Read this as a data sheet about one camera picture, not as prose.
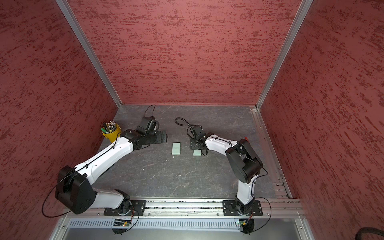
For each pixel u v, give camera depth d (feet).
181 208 2.49
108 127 2.89
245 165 1.60
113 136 3.01
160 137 2.45
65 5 2.31
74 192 1.32
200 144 2.28
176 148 3.11
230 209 2.42
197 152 3.00
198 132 2.48
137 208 2.44
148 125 2.09
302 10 2.37
